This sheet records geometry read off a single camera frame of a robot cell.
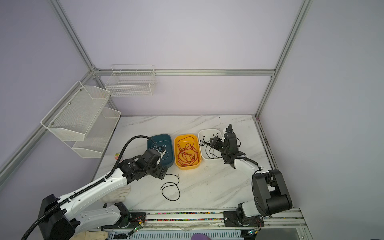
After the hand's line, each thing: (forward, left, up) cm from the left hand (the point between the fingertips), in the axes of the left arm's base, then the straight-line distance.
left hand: (157, 166), depth 79 cm
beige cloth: (-30, +28, -11) cm, 42 cm away
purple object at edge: (-30, -23, -13) cm, 40 cm away
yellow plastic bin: (+20, -21, -8) cm, 30 cm away
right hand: (+17, -30, +1) cm, 35 cm away
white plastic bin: (+31, -30, -10) cm, 44 cm away
